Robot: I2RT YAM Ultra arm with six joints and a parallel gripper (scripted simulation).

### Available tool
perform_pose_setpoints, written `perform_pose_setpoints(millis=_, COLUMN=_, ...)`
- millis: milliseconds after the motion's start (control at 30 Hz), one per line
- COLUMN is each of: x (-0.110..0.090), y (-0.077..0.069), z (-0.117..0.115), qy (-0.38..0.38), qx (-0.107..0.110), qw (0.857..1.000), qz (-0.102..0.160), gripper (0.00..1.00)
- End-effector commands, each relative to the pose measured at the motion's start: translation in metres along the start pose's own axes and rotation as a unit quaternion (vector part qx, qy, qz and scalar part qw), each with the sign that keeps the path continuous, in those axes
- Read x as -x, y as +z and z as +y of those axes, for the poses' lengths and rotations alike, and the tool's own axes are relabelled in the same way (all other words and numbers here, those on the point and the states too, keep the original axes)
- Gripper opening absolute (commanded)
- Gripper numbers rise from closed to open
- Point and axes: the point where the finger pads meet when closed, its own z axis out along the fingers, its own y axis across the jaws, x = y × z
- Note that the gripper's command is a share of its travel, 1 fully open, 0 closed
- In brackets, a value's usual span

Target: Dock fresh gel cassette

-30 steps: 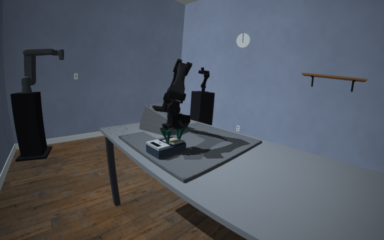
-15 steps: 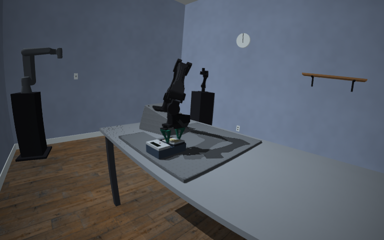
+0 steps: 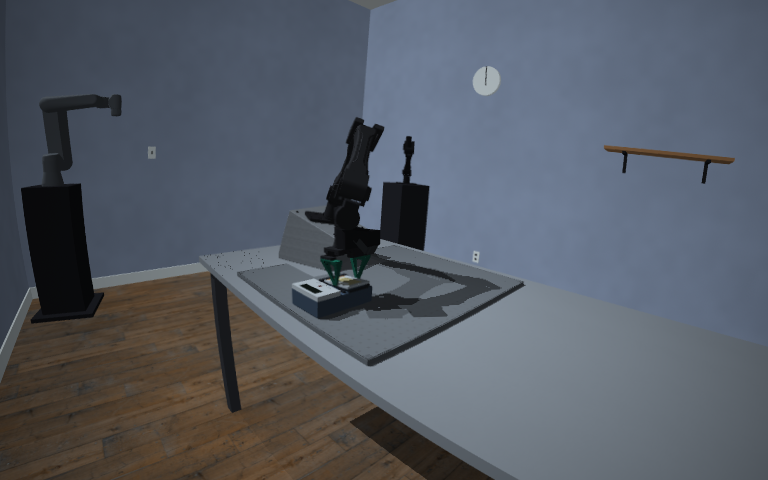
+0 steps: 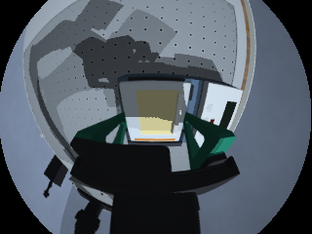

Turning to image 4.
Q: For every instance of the dark blue dock with white console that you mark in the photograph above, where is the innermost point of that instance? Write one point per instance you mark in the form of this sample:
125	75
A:
211	100

